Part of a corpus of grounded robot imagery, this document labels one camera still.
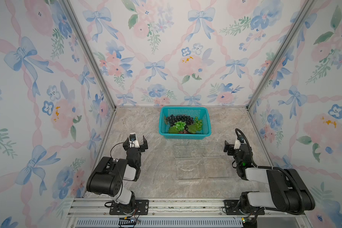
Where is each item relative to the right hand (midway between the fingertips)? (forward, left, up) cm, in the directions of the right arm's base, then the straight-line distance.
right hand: (233, 135), depth 93 cm
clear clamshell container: (-18, +11, -9) cm, 23 cm away
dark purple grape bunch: (+15, +41, -2) cm, 43 cm away
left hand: (-4, +62, +4) cm, 62 cm away
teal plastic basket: (+3, +41, -2) cm, 41 cm away
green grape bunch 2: (+12, +21, -3) cm, 24 cm away
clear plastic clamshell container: (-11, +30, -10) cm, 34 cm away
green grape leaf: (+7, +26, -2) cm, 27 cm away
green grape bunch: (+8, +35, 0) cm, 36 cm away
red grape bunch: (+5, +32, -4) cm, 32 cm away
